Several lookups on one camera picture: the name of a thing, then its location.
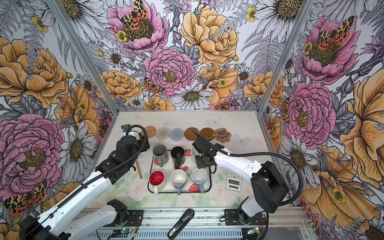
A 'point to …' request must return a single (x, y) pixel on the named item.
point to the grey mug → (160, 152)
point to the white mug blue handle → (199, 176)
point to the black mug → (178, 156)
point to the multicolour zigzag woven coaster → (162, 133)
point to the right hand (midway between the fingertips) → (203, 167)
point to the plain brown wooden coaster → (189, 135)
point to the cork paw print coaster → (222, 135)
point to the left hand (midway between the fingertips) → (140, 141)
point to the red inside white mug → (156, 178)
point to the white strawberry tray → (208, 184)
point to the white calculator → (233, 181)
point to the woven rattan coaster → (150, 131)
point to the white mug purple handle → (178, 177)
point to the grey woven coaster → (176, 134)
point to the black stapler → (178, 227)
